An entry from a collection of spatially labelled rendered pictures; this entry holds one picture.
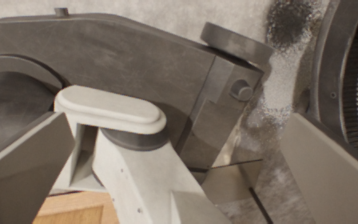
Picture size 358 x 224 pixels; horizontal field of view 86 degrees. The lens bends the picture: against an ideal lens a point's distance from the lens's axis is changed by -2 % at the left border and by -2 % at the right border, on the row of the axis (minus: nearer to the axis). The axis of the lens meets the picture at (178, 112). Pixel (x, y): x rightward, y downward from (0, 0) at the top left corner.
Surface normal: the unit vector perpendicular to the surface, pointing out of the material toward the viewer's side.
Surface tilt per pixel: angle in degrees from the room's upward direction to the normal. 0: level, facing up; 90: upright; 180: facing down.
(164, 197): 90
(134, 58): 0
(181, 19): 0
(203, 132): 0
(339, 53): 90
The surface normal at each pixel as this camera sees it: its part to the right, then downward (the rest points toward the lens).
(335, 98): -0.98, 0.12
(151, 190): 0.33, -0.84
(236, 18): 0.18, 0.51
